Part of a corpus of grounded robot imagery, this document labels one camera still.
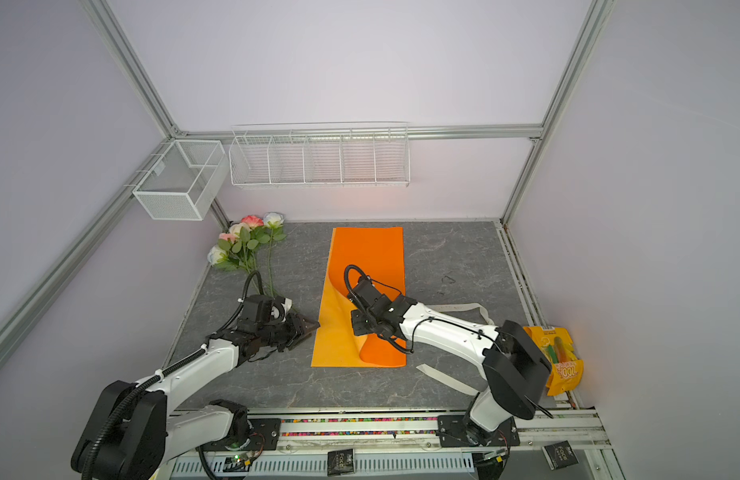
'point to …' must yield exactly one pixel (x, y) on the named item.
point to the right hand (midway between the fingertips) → (359, 322)
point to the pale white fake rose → (216, 254)
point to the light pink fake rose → (227, 236)
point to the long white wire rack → (321, 154)
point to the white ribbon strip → (443, 377)
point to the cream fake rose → (235, 229)
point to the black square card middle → (340, 461)
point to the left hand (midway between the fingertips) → (316, 332)
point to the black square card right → (560, 454)
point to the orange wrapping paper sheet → (380, 251)
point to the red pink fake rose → (253, 221)
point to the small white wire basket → (181, 183)
